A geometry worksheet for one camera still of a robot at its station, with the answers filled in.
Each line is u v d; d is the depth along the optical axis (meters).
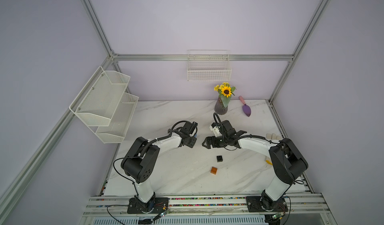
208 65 0.95
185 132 0.74
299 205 0.75
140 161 0.47
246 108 1.14
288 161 0.47
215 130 0.86
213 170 0.84
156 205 0.74
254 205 0.73
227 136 0.73
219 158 0.88
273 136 1.00
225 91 0.94
